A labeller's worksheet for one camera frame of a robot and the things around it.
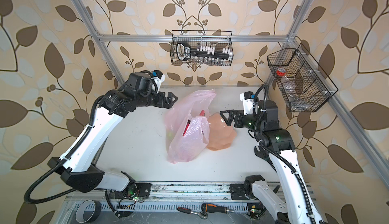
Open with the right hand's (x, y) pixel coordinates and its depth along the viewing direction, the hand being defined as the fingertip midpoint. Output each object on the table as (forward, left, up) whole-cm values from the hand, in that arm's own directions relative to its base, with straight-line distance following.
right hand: (227, 113), depth 67 cm
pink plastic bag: (+2, +20, -10) cm, 22 cm away
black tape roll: (-32, +67, -31) cm, 80 cm away
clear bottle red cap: (+24, -32, +2) cm, 40 cm away
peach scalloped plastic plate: (+7, -1, -35) cm, 35 cm away
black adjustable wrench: (-8, -23, -30) cm, 39 cm away
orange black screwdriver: (-32, +9, -29) cm, 44 cm away
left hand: (+8, +27, +5) cm, 29 cm away
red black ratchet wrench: (-35, +13, -29) cm, 47 cm away
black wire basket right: (+12, -40, +2) cm, 42 cm away
